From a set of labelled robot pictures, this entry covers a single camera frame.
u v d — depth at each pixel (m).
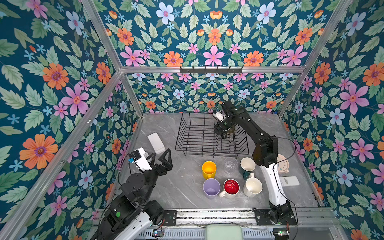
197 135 1.06
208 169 0.90
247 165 0.85
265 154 0.62
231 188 0.82
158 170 0.55
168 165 0.56
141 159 0.53
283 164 0.90
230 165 0.90
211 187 0.79
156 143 0.99
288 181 0.84
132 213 0.45
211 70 0.91
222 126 0.88
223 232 0.68
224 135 0.97
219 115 0.91
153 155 0.65
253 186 0.84
